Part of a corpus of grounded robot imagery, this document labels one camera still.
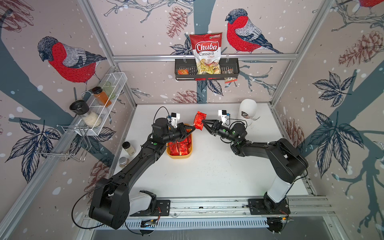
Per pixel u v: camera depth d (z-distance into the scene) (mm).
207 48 814
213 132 745
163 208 731
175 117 743
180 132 686
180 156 879
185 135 708
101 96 716
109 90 767
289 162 482
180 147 901
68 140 591
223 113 785
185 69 949
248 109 1059
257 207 730
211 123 765
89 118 656
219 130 744
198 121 778
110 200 402
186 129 737
